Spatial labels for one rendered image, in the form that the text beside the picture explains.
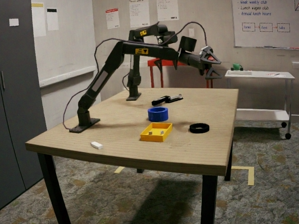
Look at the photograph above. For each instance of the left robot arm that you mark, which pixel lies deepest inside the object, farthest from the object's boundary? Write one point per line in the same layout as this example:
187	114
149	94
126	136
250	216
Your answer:
134	78

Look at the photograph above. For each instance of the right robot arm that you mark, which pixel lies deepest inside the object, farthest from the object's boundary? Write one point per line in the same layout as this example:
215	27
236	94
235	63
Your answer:
113	62

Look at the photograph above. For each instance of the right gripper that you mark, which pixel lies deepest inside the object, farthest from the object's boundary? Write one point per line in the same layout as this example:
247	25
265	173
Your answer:
201	62

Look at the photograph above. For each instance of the blue plastic ring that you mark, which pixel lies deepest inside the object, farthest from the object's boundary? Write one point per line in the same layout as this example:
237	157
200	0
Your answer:
158	114

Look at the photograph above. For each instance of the white rectangular block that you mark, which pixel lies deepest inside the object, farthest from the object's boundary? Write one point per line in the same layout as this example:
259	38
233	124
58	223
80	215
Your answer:
96	145

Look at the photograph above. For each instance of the yellow rectangular tray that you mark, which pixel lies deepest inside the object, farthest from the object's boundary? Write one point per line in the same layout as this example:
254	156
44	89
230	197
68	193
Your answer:
155	128

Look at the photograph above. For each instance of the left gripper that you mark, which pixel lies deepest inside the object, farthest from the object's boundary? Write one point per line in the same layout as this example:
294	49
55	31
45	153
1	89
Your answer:
158	63

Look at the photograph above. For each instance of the black stapler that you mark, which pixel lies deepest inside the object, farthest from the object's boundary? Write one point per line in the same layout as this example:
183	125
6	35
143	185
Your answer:
167	99

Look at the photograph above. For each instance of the black rubber ring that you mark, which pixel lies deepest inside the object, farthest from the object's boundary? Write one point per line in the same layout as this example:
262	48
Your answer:
199	128

